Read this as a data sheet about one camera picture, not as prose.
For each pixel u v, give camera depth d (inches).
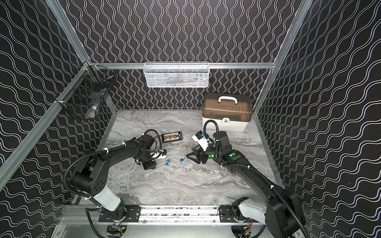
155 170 34.9
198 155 26.5
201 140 26.7
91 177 18.3
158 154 31.9
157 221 29.1
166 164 36.2
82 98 36.0
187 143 39.7
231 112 36.3
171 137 40.5
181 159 37.2
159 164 35.9
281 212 15.6
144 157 30.1
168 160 36.4
